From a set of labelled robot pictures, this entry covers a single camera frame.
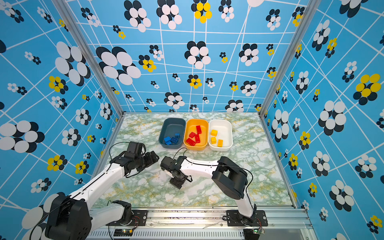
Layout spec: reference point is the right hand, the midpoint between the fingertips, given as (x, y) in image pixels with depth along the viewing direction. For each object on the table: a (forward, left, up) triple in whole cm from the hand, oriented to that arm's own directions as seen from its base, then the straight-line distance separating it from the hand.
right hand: (179, 181), depth 86 cm
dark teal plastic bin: (+34, +8, +2) cm, 35 cm away
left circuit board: (-25, +26, -2) cm, 36 cm away
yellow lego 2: (+26, -21, +4) cm, 34 cm away
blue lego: (+24, +9, +4) cm, 26 cm away
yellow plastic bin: (+40, -5, +1) cm, 41 cm away
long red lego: (+25, -6, +3) cm, 26 cm away
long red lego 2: (+29, -10, +2) cm, 31 cm away
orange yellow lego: (+26, -26, +1) cm, 37 cm away
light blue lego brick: (+27, +10, +5) cm, 29 cm away
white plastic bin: (+32, -26, +1) cm, 42 cm away
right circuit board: (-24, -39, +2) cm, 45 cm away
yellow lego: (+35, -22, +1) cm, 41 cm away
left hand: (+10, +14, +9) cm, 19 cm away
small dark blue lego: (+30, +4, +4) cm, 31 cm away
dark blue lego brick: (+27, +6, +3) cm, 28 cm away
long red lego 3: (+37, -11, +2) cm, 39 cm away
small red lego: (+32, -6, +2) cm, 33 cm away
